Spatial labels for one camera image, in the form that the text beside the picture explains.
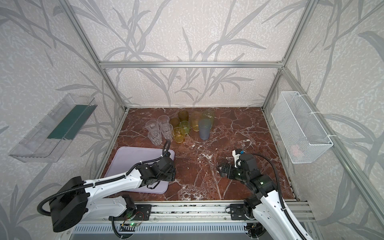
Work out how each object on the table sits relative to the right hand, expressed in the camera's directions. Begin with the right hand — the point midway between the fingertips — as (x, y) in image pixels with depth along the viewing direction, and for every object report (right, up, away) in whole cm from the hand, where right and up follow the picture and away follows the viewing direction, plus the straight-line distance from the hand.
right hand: (223, 164), depth 78 cm
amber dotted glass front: (-31, +22, +27) cm, 46 cm away
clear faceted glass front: (-44, +12, +24) cm, 51 cm away
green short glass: (-23, +20, +26) cm, 40 cm away
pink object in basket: (+36, +8, -3) cm, 37 cm away
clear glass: (-47, +20, +28) cm, 58 cm away
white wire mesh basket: (+30, +15, -18) cm, 38 cm away
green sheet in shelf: (-68, +22, -14) cm, 73 cm away
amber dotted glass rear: (-25, +27, +29) cm, 47 cm away
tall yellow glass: (-17, +26, +38) cm, 49 cm away
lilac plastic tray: (-58, -1, +15) cm, 60 cm away
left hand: (-28, -5, +7) cm, 29 cm away
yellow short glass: (-28, +14, +26) cm, 41 cm away
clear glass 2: (-39, +24, +28) cm, 54 cm away
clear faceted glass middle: (-36, +17, +27) cm, 48 cm away
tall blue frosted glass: (-9, +19, +23) cm, 32 cm away
